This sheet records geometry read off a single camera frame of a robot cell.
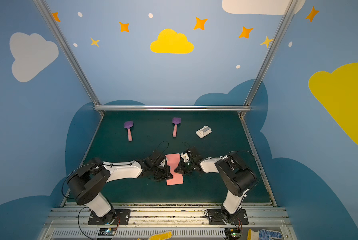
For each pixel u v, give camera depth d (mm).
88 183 455
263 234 703
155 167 752
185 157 893
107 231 716
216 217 750
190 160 861
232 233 712
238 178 485
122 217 752
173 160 909
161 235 693
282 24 750
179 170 823
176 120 1153
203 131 1083
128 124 1125
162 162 749
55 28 753
